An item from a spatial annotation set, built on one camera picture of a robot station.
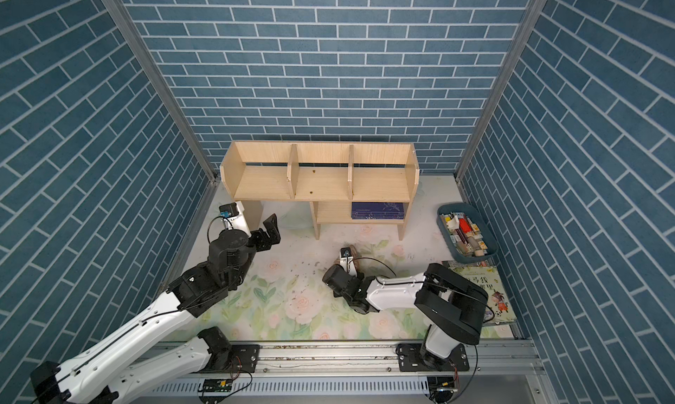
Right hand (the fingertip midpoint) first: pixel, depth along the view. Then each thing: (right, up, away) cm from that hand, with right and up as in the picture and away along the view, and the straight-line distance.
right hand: (340, 278), depth 89 cm
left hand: (-18, +22, -18) cm, 34 cm away
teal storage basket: (+50, +10, +7) cm, 52 cm away
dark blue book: (+13, +24, +1) cm, 27 cm away
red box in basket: (+48, +17, +11) cm, 52 cm away
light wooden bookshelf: (+2, +33, -3) cm, 33 cm away
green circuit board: (-34, -24, -17) cm, 45 cm away
